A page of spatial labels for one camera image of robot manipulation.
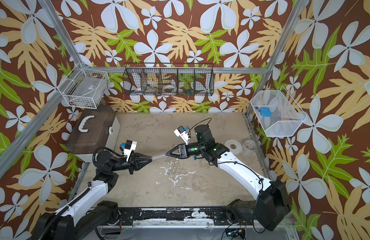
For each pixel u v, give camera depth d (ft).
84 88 2.86
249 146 3.32
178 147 2.13
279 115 2.74
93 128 3.12
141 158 2.23
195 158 3.11
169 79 3.17
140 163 2.25
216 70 2.98
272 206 1.30
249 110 3.97
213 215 2.46
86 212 1.66
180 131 2.17
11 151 1.72
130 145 2.06
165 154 2.25
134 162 2.10
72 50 2.71
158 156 2.26
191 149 2.07
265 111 2.82
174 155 2.17
